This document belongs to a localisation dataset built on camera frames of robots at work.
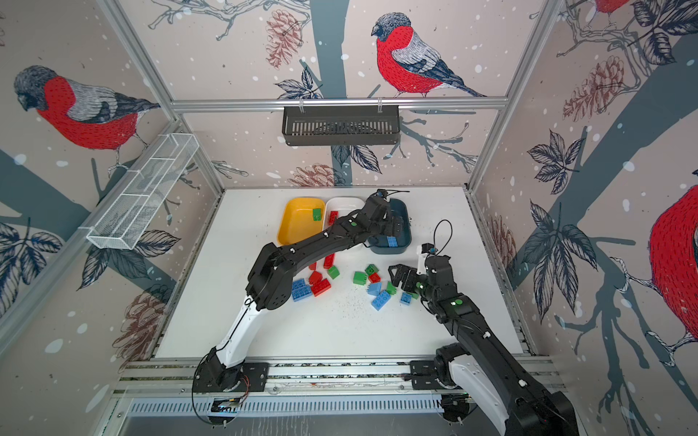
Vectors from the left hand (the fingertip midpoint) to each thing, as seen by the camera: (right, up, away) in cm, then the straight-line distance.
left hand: (394, 220), depth 91 cm
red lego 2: (-7, -20, +1) cm, 21 cm away
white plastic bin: (-19, +6, +22) cm, 30 cm away
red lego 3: (-23, +1, +18) cm, 30 cm away
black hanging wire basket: (-30, +38, +16) cm, 51 cm away
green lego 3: (-8, -17, +1) cm, 19 cm away
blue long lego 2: (-5, -26, -4) cm, 27 cm away
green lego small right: (-2, -23, -2) cm, 23 cm away
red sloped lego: (-24, -10, -27) cm, 37 cm away
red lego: (-25, -23, -1) cm, 34 cm away
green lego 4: (+6, -25, -3) cm, 26 cm away
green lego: (-29, +2, +17) cm, 34 cm away
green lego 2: (-12, -20, +1) cm, 23 cm away
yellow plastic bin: (-38, -1, +19) cm, 42 cm away
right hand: (0, -16, -9) cm, 18 cm away
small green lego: (-21, -19, +3) cm, 28 cm away
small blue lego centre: (-7, -23, -1) cm, 24 cm away
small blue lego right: (+3, -26, -4) cm, 26 cm away
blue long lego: (0, -8, +10) cm, 13 cm away
